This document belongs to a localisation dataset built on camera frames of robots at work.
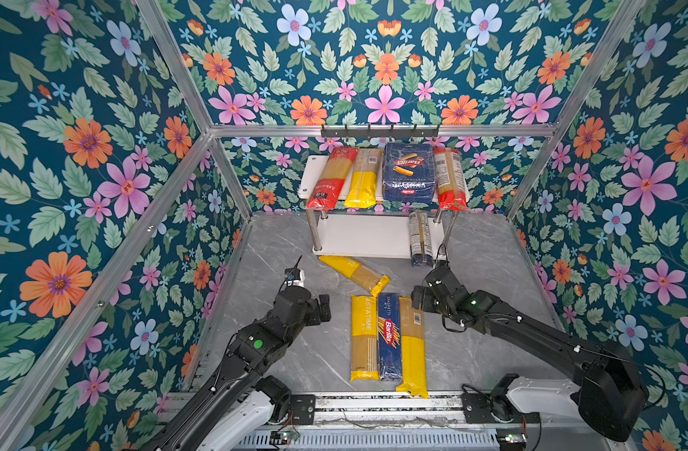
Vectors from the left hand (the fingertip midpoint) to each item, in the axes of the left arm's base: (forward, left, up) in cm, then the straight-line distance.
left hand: (320, 294), depth 73 cm
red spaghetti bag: (+29, -4, +16) cm, 33 cm away
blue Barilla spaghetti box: (-10, -19, -17) cm, 27 cm away
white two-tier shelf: (+31, -16, -15) cm, 38 cm away
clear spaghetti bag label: (+25, -34, -11) cm, 43 cm away
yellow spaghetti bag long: (-11, -25, -18) cm, 33 cm away
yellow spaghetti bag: (+22, -13, +17) cm, 30 cm away
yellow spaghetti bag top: (+16, -12, -18) cm, 27 cm away
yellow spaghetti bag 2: (-11, -11, -17) cm, 23 cm away
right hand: (+3, -30, -10) cm, 31 cm away
